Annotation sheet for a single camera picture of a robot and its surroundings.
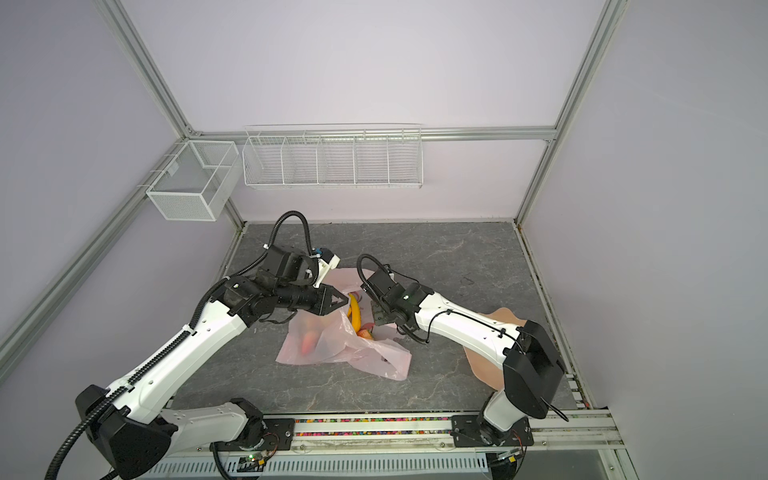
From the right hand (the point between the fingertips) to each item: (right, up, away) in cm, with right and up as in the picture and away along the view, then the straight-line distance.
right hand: (385, 309), depth 82 cm
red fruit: (-22, -11, +2) cm, 24 cm away
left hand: (-9, +3, -11) cm, 15 cm away
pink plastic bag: (-14, -7, -4) cm, 16 cm away
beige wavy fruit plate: (+29, -17, 0) cm, 33 cm away
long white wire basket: (-2, +50, +24) cm, 56 cm away
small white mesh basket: (-66, +41, +22) cm, 81 cm away
